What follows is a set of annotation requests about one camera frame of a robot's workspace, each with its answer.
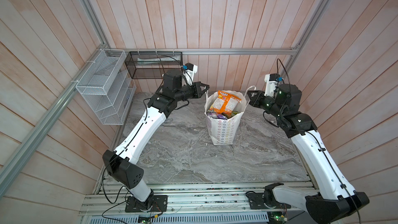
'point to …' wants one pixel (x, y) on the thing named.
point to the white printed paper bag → (222, 131)
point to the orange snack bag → (225, 102)
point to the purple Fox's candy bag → (212, 114)
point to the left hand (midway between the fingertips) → (209, 89)
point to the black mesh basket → (152, 65)
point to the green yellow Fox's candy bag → (231, 113)
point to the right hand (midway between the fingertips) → (246, 90)
